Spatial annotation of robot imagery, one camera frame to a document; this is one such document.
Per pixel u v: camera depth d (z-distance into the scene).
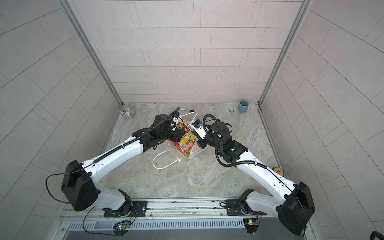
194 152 0.72
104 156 0.46
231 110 1.12
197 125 0.60
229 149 0.55
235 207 0.72
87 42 0.82
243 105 1.05
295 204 0.37
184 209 0.72
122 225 0.64
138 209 0.71
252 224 0.69
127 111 1.03
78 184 0.40
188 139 0.77
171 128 0.67
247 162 0.49
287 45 0.84
